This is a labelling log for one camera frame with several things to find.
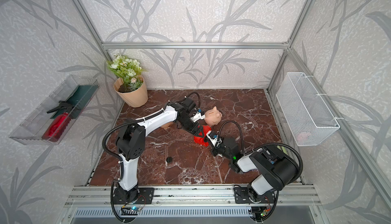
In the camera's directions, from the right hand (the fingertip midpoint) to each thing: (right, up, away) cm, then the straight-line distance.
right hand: (207, 137), depth 88 cm
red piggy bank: (-4, -1, -3) cm, 5 cm away
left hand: (-5, +2, 0) cm, 5 cm away
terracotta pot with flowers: (-52, +31, +14) cm, 62 cm away
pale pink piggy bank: (+4, +11, +7) cm, 13 cm away
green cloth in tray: (-62, +22, -16) cm, 67 cm away
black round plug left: (-22, -12, -3) cm, 25 cm away
